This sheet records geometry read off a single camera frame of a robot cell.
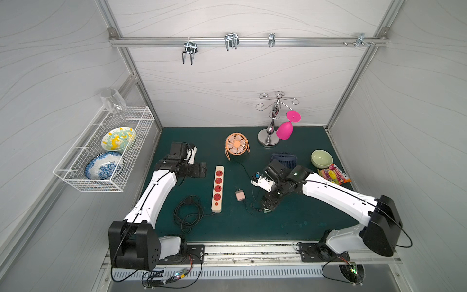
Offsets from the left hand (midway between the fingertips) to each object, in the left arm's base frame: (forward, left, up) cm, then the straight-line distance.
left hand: (197, 169), depth 83 cm
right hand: (-10, -32, -4) cm, 34 cm away
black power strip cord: (-15, +4, -14) cm, 21 cm away
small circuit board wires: (-40, +12, -15) cm, 45 cm away
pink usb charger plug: (-6, -20, -13) cm, 25 cm away
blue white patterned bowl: (-11, +29, +18) cm, 36 cm away
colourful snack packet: (+4, -69, -10) cm, 70 cm away
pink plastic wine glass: (+24, -44, +3) cm, 51 cm away
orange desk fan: (+21, -18, -6) cm, 28 cm away
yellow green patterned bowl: (+2, +28, +19) cm, 34 cm away
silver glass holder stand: (+33, -37, -14) cm, 52 cm away
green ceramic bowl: (+16, -66, -12) cm, 69 cm away
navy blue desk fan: (+9, -44, -4) cm, 45 cm away
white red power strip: (-4, -9, -13) cm, 16 cm away
